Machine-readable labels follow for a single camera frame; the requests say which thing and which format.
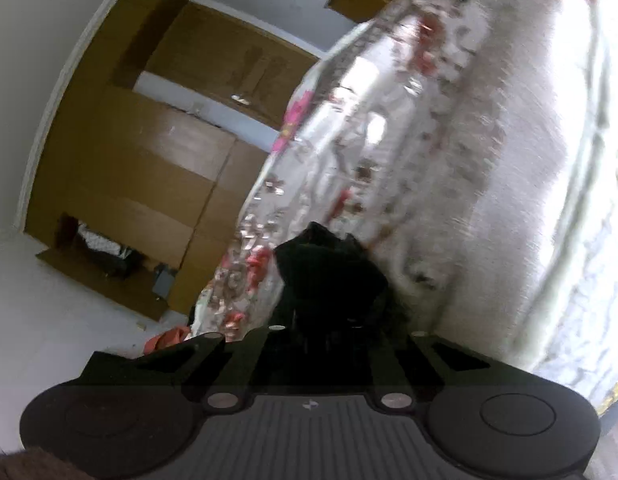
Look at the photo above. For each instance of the black pants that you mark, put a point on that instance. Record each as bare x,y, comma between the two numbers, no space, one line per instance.
313,320

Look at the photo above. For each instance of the wooden door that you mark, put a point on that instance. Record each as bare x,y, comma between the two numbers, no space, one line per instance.
232,62

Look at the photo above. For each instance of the wooden wardrobe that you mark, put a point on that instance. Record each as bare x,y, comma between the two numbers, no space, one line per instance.
133,198

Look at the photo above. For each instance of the cream floral quilt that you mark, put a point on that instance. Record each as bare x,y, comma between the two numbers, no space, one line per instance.
472,147

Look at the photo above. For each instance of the orange red cloth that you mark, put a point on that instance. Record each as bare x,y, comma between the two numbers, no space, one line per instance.
165,340

